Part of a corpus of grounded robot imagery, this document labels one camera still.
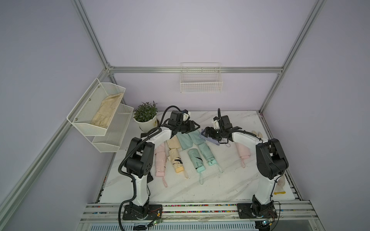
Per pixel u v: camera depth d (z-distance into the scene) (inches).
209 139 35.4
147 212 25.6
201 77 37.7
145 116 37.6
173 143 39.5
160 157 35.9
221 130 31.4
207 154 36.5
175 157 35.6
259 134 41.4
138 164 20.3
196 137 40.9
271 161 19.9
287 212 29.5
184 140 40.0
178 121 30.4
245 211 28.9
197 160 35.4
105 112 31.1
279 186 32.3
